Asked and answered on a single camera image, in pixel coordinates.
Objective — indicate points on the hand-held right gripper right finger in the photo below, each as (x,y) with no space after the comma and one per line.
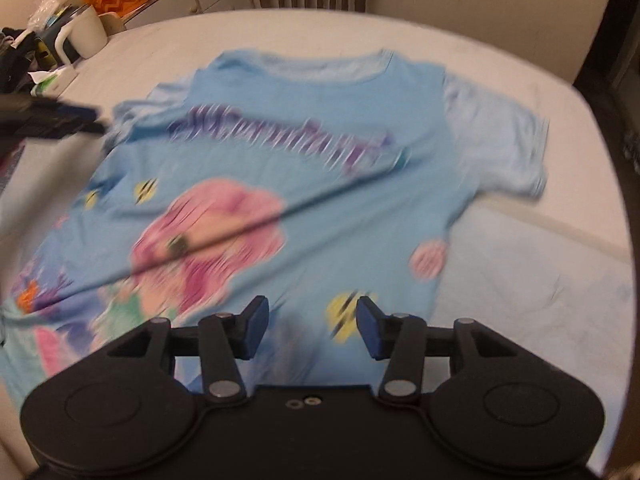
(367,327)

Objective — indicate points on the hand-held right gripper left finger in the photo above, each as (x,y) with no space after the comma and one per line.
(255,330)

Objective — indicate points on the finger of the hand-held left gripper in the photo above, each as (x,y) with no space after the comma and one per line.
(75,115)

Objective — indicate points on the blue printed t-shirt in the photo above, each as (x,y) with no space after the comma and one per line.
(320,125)

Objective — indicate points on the pile of clothes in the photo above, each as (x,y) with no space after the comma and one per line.
(15,60)

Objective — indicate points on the tissue pack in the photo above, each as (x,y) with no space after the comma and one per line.
(50,81)

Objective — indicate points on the white mug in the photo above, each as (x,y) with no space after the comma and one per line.
(87,35)

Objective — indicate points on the clear plastic bag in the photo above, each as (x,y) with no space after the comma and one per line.
(47,7)

